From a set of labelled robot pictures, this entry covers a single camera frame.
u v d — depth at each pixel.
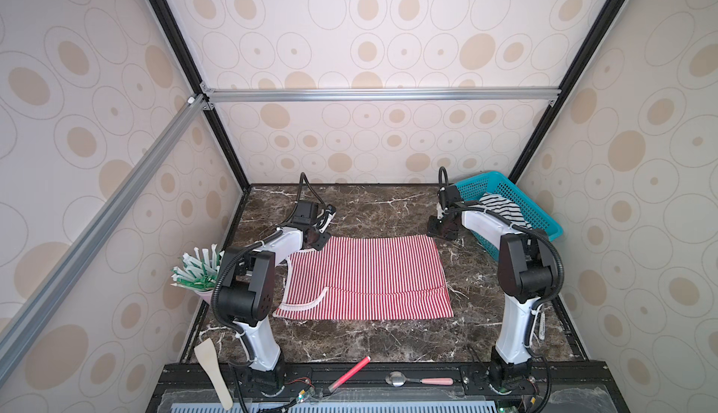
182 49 0.80
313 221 0.81
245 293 0.49
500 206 1.06
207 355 0.78
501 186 1.10
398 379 0.76
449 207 0.76
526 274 0.54
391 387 0.73
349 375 0.74
